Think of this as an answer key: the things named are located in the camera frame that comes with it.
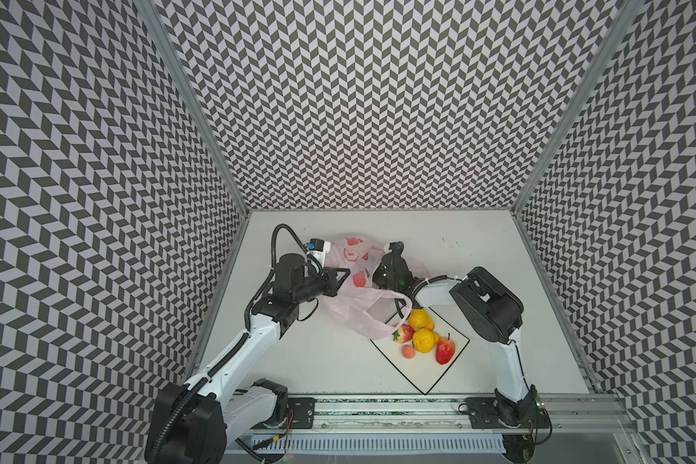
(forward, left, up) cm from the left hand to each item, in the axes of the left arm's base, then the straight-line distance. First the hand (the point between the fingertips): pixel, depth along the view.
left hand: (350, 273), depth 78 cm
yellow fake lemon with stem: (-7, -20, -13) cm, 25 cm away
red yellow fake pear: (-16, -26, -15) cm, 34 cm away
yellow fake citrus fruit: (-14, -20, -13) cm, 28 cm away
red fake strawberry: (-11, -15, -15) cm, 24 cm away
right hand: (+11, -2, -16) cm, 20 cm away
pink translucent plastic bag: (-10, -3, +1) cm, 10 cm away
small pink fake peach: (-16, -16, -16) cm, 28 cm away
